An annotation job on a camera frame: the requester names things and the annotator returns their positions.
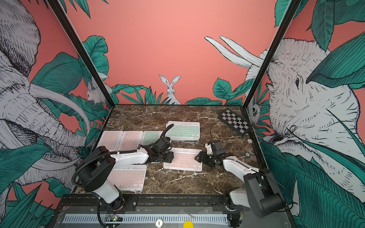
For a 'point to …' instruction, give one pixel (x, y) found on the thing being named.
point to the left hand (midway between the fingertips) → (173, 155)
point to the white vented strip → (95, 218)
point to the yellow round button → (188, 224)
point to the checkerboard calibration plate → (235, 122)
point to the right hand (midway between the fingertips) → (197, 157)
